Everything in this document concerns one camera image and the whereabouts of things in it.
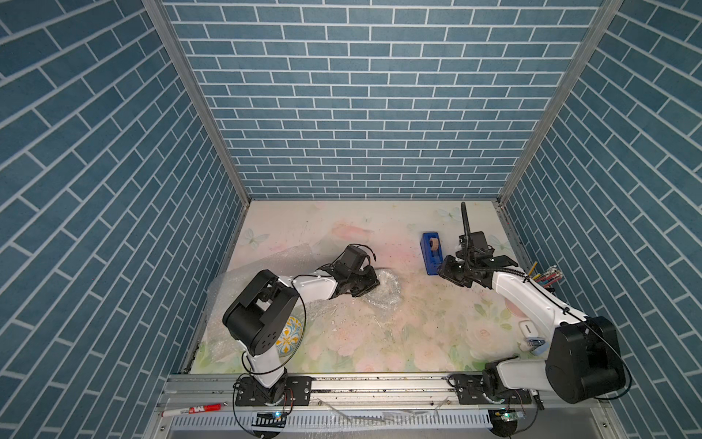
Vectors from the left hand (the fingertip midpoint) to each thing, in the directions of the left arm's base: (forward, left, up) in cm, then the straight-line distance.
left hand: (388, 285), depth 89 cm
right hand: (+3, -17, +5) cm, 18 cm away
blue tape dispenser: (+10, -16, 0) cm, 19 cm away
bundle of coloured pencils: (-3, -46, +12) cm, 47 cm away
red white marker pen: (-34, +53, -4) cm, 63 cm away
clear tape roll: (+15, -17, +3) cm, 23 cm away
